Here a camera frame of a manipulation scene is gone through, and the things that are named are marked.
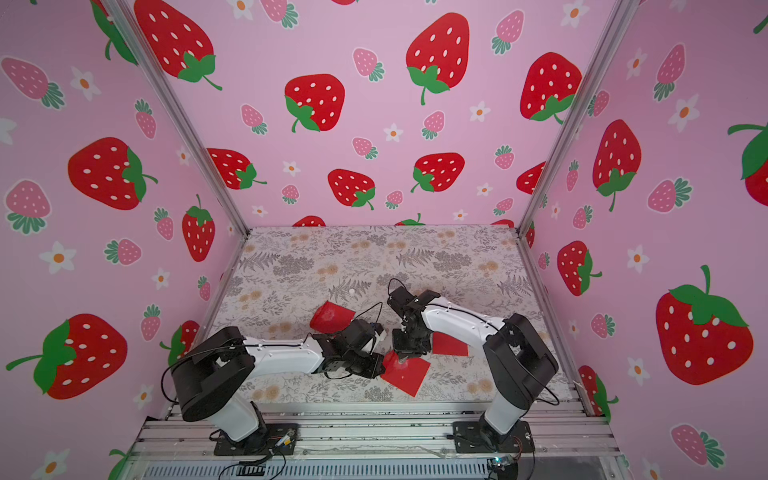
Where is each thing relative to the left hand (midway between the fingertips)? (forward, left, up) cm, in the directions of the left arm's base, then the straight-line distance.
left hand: (389, 372), depth 84 cm
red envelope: (+17, +20, 0) cm, 26 cm away
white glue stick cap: (+27, +14, +1) cm, 30 cm away
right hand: (+4, -5, +3) cm, 7 cm away
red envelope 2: (-1, -5, -1) cm, 5 cm away
